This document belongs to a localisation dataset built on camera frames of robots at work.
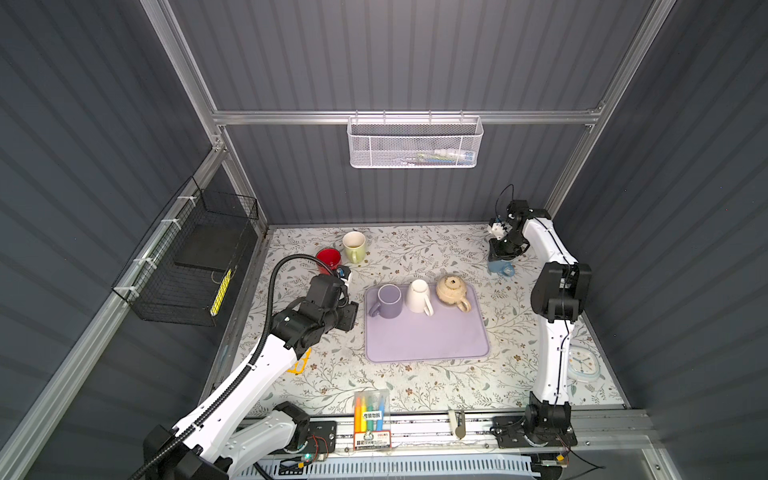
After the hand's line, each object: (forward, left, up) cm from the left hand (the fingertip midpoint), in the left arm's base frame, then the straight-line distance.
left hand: (346, 304), depth 78 cm
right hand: (+22, -51, -11) cm, 56 cm away
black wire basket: (+4, +39, +10) cm, 41 cm away
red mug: (+26, +7, -11) cm, 29 cm away
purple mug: (+6, -12, -10) cm, 17 cm away
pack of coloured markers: (-25, -6, -18) cm, 32 cm away
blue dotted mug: (+18, -52, -11) cm, 56 cm away
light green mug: (+28, -1, -8) cm, 29 cm away
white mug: (+7, -20, -10) cm, 24 cm away
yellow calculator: (-9, +15, -18) cm, 25 cm away
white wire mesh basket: (+74, -24, +4) cm, 78 cm away
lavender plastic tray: (-1, -30, -19) cm, 35 cm away
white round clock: (-14, -65, -14) cm, 68 cm away
